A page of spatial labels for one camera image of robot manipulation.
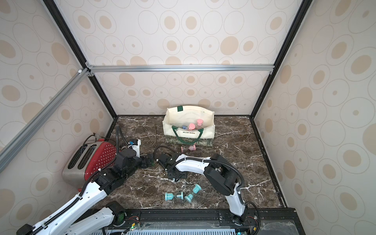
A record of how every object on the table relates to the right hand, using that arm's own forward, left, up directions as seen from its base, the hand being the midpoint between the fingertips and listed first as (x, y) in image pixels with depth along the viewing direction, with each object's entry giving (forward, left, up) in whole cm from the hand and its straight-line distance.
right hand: (180, 174), depth 89 cm
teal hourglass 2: (-8, -11, +3) cm, 14 cm away
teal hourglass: (-14, +4, +4) cm, 15 cm away
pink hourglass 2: (+26, -6, +16) cm, 31 cm away
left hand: (+2, +13, +21) cm, 25 cm away
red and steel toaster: (-2, +46, +20) cm, 50 cm away
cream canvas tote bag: (+33, +5, +17) cm, 37 cm away
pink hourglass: (+32, -11, +13) cm, 37 cm away
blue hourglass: (+31, -1, +9) cm, 32 cm away
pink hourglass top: (+17, -7, +3) cm, 19 cm away
